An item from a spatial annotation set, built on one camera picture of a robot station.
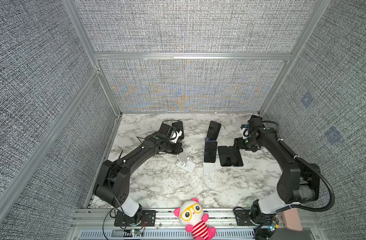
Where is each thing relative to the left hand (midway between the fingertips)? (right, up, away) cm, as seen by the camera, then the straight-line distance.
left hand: (182, 150), depth 86 cm
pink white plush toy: (+4, -27, -17) cm, 32 cm away
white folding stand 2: (+16, -11, +5) cm, 21 cm away
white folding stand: (+1, -7, 0) cm, 7 cm away
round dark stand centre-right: (+17, +5, +16) cm, 24 cm away
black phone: (+23, +11, +25) cm, 36 cm away
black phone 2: (+16, -1, 0) cm, 16 cm away
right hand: (+35, +2, +3) cm, 35 cm away
